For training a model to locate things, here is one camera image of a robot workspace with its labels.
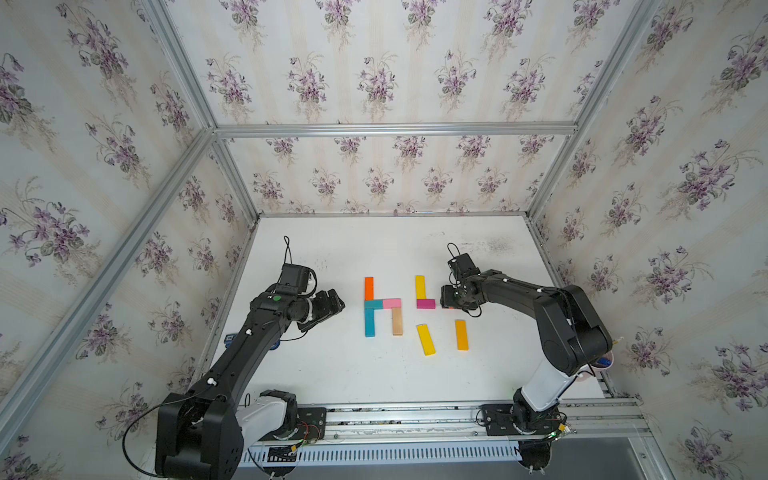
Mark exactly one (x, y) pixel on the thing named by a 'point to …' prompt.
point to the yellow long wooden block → (426, 340)
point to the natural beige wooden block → (397, 321)
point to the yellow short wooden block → (421, 287)
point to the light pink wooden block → (392, 303)
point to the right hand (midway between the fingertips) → (453, 301)
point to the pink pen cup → (604, 363)
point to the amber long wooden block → (462, 335)
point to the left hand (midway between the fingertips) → (336, 311)
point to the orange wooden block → (369, 288)
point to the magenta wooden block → (426, 304)
